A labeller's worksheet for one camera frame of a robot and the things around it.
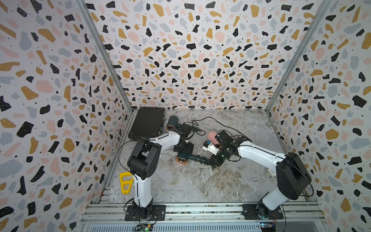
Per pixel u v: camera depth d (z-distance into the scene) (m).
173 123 1.08
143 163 0.51
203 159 0.88
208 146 0.78
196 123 1.13
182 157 0.88
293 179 0.45
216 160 0.75
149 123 1.06
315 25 0.77
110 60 0.90
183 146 0.84
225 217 0.73
